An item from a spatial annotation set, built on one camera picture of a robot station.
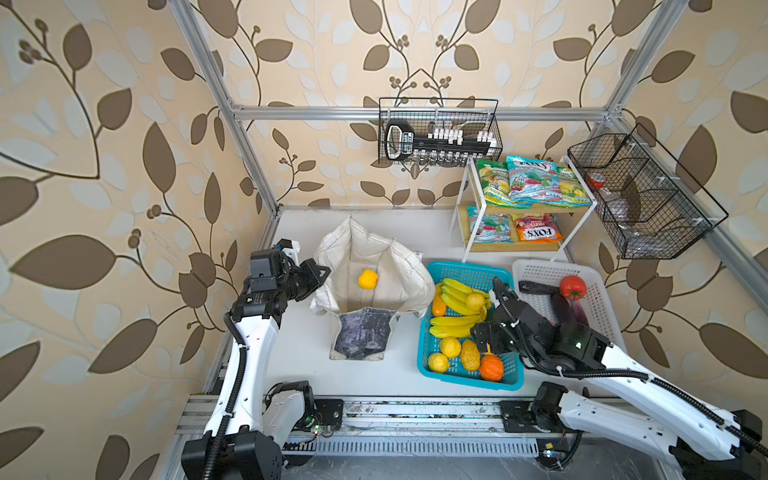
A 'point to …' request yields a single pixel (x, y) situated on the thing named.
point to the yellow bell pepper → (368, 279)
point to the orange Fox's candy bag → (539, 229)
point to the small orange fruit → (439, 307)
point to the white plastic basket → (536, 283)
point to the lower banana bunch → (452, 326)
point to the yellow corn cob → (470, 355)
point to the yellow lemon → (450, 347)
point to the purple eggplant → (579, 312)
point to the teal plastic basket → (478, 275)
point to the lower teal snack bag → (493, 228)
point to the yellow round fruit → (438, 363)
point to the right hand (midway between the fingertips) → (487, 331)
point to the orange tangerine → (491, 368)
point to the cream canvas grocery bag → (361, 321)
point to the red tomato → (572, 287)
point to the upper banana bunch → (463, 299)
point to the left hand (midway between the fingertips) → (331, 267)
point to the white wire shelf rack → (471, 186)
